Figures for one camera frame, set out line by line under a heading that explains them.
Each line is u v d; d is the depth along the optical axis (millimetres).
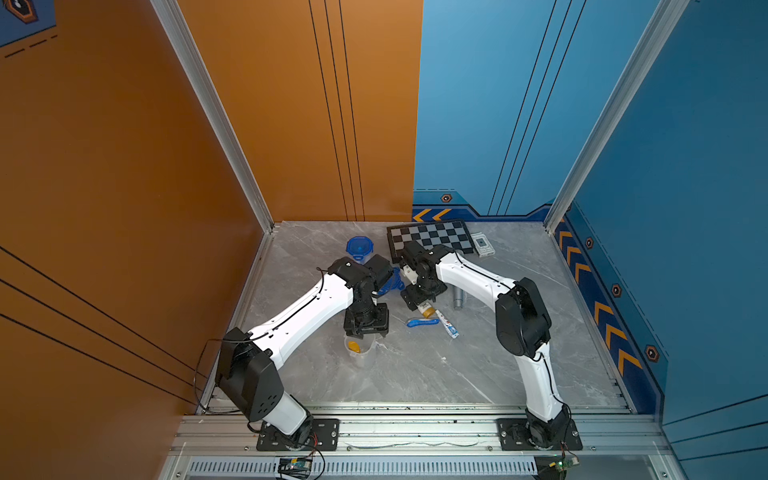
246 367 410
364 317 652
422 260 694
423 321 922
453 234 1124
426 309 940
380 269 634
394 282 1035
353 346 757
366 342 806
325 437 735
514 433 725
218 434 756
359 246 965
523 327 552
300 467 712
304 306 485
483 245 1120
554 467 697
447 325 914
